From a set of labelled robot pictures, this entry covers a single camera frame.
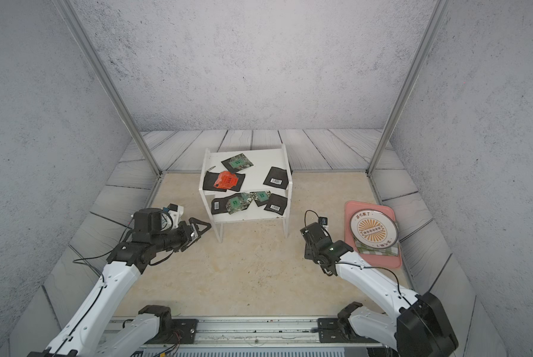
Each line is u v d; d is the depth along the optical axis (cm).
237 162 79
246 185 72
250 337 73
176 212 72
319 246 63
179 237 67
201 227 70
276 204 87
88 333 40
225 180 73
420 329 39
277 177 73
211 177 74
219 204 87
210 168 77
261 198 89
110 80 87
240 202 87
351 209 105
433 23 73
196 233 67
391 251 89
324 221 75
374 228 96
